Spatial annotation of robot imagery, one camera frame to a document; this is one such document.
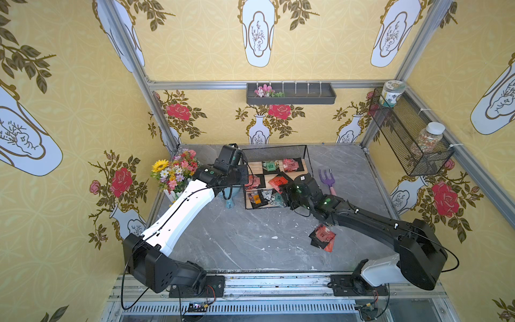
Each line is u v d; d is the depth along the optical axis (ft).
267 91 2.88
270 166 2.95
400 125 2.96
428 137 2.14
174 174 2.86
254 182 2.75
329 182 3.46
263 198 3.13
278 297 2.36
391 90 2.76
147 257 1.28
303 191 2.09
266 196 3.18
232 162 1.93
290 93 3.00
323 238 2.80
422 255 1.37
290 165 2.97
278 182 2.78
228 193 2.17
